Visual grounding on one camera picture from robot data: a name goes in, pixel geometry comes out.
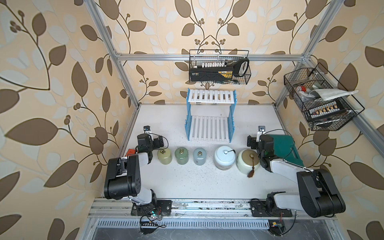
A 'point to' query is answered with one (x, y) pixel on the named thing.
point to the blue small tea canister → (199, 155)
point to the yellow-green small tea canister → (164, 156)
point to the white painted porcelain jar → (224, 157)
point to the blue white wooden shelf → (210, 128)
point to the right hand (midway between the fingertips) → (258, 136)
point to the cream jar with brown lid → (248, 160)
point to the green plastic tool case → (284, 147)
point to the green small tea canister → (181, 154)
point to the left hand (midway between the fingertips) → (155, 136)
